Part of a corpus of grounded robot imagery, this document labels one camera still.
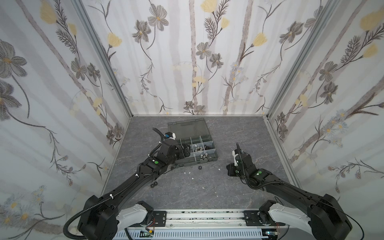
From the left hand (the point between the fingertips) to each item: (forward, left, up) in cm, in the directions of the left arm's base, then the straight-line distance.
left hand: (183, 144), depth 81 cm
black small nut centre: (-5, -10, -19) cm, 22 cm away
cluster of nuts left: (-15, +17, -18) cm, 29 cm away
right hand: (-7, -23, -10) cm, 26 cm away
